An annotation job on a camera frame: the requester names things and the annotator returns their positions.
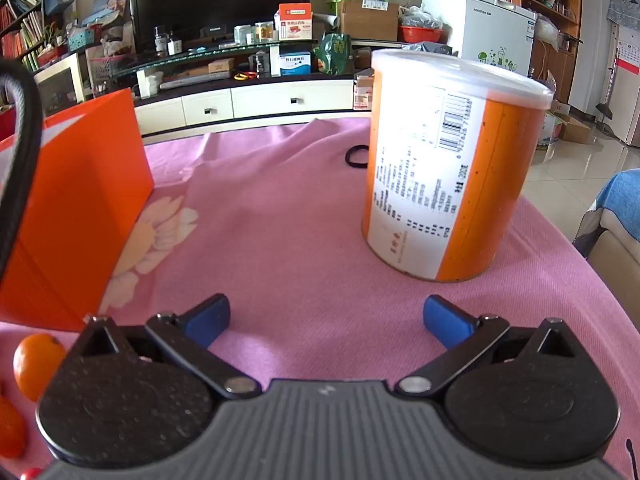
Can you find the orange and white carton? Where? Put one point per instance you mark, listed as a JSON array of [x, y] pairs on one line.
[[362, 92]]

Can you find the open cardboard box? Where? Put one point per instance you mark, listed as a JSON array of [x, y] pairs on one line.
[[575, 130]]

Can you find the orange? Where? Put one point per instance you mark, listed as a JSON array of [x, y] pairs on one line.
[[32, 365]]

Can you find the orange can with white lid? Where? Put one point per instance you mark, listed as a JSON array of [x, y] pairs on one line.
[[500, 185]]

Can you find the beige sofa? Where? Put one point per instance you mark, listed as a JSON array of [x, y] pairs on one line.
[[620, 260]]

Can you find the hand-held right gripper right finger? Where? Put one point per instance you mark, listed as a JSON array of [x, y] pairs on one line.
[[447, 322]]

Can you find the brown cardboard box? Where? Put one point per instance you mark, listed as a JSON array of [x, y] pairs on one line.
[[360, 22]]

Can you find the pink floral tablecloth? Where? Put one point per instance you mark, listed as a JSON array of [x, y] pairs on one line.
[[280, 240]]

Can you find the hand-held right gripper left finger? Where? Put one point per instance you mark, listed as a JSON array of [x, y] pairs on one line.
[[207, 320]]

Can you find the white television stand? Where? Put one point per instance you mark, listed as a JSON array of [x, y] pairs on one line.
[[260, 102]]

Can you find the wall calendar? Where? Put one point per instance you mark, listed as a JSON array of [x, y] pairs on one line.
[[629, 60]]

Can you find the red and white medicine box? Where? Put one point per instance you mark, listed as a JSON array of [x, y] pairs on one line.
[[295, 22]]

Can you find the blue and white box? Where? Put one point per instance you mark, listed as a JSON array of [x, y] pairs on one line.
[[295, 64]]

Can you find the dark bookshelf with books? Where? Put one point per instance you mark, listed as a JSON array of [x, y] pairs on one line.
[[20, 15]]

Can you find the orange cardboard box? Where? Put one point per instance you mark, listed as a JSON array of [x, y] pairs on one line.
[[75, 185]]

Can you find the blue cloth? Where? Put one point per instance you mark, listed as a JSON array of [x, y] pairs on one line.
[[622, 195]]

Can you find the white chest freezer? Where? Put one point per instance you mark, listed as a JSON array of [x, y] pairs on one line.
[[480, 30]]

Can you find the red basin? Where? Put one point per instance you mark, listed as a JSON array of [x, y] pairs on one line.
[[420, 35]]

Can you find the green bag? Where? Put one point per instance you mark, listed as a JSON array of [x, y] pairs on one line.
[[332, 52]]

